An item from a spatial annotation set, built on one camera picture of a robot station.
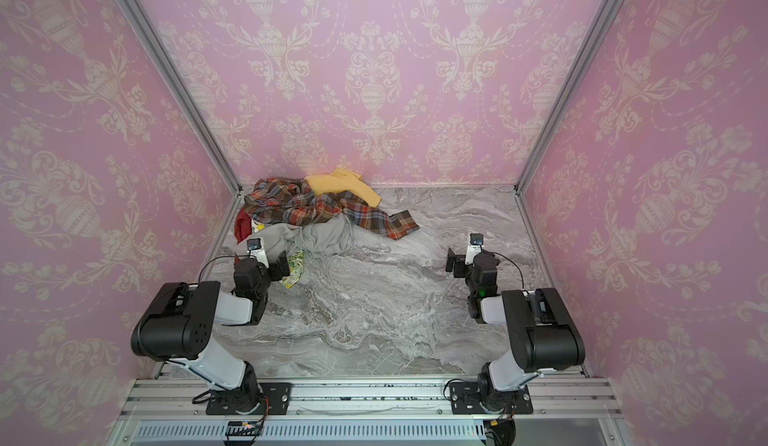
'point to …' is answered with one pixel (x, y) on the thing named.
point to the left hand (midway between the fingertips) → (271, 253)
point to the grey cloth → (329, 236)
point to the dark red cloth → (242, 226)
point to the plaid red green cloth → (296, 202)
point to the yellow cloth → (345, 180)
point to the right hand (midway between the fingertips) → (467, 248)
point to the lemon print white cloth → (296, 264)
